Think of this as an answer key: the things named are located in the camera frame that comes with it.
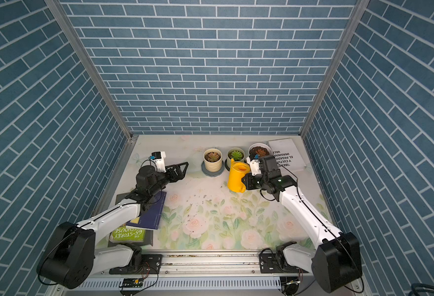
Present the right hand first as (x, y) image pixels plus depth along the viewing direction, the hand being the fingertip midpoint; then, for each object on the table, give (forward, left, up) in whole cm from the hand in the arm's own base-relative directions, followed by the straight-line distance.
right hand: (245, 179), depth 82 cm
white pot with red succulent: (+24, -9, -5) cm, 26 cm away
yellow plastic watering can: (+3, +4, +2) cm, 6 cm away
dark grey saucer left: (+11, +18, -14) cm, 25 cm away
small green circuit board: (-40, +43, -18) cm, 62 cm away
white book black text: (+26, -25, -11) cm, 37 cm away
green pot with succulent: (+19, +4, -6) cm, 21 cm away
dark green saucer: (+17, +10, -13) cm, 24 cm away
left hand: (+3, +27, +3) cm, 28 cm away
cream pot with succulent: (+16, +17, -8) cm, 25 cm away
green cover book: (-25, +48, -9) cm, 55 cm away
